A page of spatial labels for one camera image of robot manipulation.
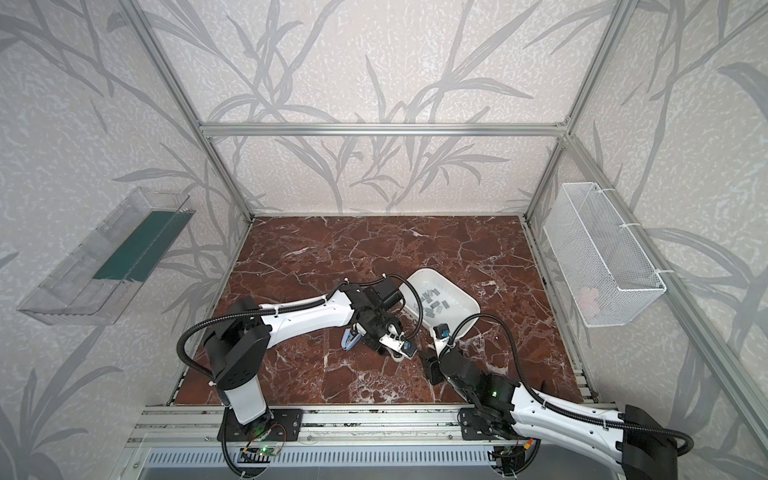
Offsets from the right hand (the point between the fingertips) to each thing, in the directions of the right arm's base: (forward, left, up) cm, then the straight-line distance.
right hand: (425, 340), depth 83 cm
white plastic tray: (+13, -12, -5) cm, 19 cm away
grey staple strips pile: (+13, -4, -4) cm, 14 cm away
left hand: (+2, +7, +1) cm, 8 cm away
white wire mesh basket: (+2, -36, +30) cm, 47 cm away
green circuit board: (-25, +39, -4) cm, 47 cm away
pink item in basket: (+4, -40, +16) cm, 43 cm away
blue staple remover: (+2, +22, -3) cm, 23 cm away
